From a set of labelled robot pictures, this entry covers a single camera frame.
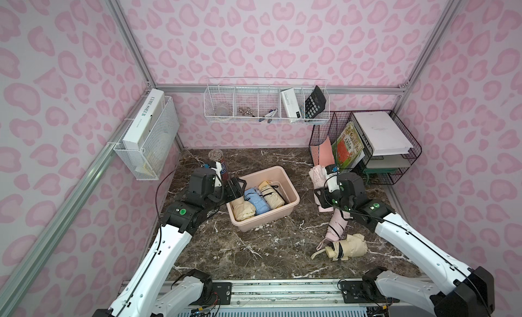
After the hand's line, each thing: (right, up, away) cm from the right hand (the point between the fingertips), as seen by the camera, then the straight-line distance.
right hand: (316, 189), depth 79 cm
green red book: (+21, +17, +22) cm, 35 cm away
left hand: (-28, +3, -8) cm, 30 cm away
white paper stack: (+35, +24, +16) cm, 45 cm away
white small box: (-8, +37, +13) cm, 40 cm away
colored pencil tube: (-40, +7, +18) cm, 44 cm away
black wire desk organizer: (+36, +8, +13) cm, 40 cm away
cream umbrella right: (+15, -22, +1) cm, 27 cm away
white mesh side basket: (-61, +10, -5) cm, 62 cm away
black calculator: (+2, +37, +13) cm, 40 cm away
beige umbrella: (-29, -9, +4) cm, 31 cm away
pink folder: (+13, +14, +34) cm, 39 cm away
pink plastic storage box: (-13, +1, +18) cm, 22 cm away
